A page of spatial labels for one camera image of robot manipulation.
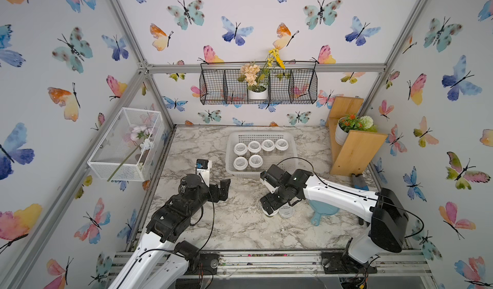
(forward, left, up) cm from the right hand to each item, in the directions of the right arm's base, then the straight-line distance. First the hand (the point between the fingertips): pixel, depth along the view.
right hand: (272, 200), depth 80 cm
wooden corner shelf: (+21, -38, +7) cm, 44 cm away
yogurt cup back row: (+28, +16, -2) cm, 32 cm away
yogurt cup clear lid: (-3, -6, -4) cm, 8 cm away
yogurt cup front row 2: (+21, +8, -3) cm, 23 cm away
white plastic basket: (+28, +12, -6) cm, 31 cm away
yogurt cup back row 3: (+31, +2, -2) cm, 31 cm away
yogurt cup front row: (+19, +15, -2) cm, 24 cm away
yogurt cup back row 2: (+30, +9, -3) cm, 32 cm away
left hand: (+2, +20, +13) cm, 24 cm away
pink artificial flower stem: (+15, +52, +21) cm, 58 cm away
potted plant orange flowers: (+33, -36, +14) cm, 51 cm away
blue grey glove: (+15, -43, -8) cm, 46 cm away
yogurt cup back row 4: (+32, -5, -3) cm, 33 cm away
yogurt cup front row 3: (-7, -1, +6) cm, 9 cm away
